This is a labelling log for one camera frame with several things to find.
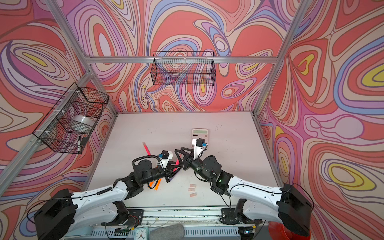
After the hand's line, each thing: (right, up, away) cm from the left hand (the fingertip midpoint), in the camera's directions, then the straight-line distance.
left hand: (183, 165), depth 73 cm
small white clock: (-19, -30, -6) cm, 36 cm away
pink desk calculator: (+10, +15, +30) cm, 35 cm away
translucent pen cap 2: (+5, -14, +10) cm, 19 cm away
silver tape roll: (-49, +23, 0) cm, 54 cm away
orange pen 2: (-14, -7, -6) cm, 17 cm away
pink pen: (-3, +2, -2) cm, 4 cm away
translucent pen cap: (-29, +8, +28) cm, 41 cm away
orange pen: (-12, -8, -3) cm, 15 cm away
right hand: (-2, +7, -4) cm, 8 cm away
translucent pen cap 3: (+4, -16, +9) cm, 19 cm away
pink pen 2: (-26, +4, +25) cm, 37 cm away
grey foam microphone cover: (-5, -29, -6) cm, 30 cm away
